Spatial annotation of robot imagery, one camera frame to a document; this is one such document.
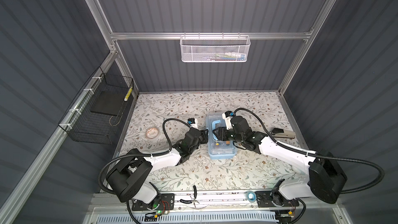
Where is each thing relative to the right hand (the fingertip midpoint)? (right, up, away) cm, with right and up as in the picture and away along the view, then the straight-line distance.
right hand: (217, 132), depth 83 cm
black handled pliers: (-12, -32, -8) cm, 35 cm away
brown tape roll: (-40, -3, +15) cm, 43 cm away
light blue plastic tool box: (+3, -15, +4) cm, 16 cm away
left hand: (-5, 0, +4) cm, 6 cm away
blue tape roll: (+16, -30, -7) cm, 35 cm away
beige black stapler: (+41, -2, +11) cm, 42 cm away
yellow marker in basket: (-48, +20, -1) cm, 52 cm away
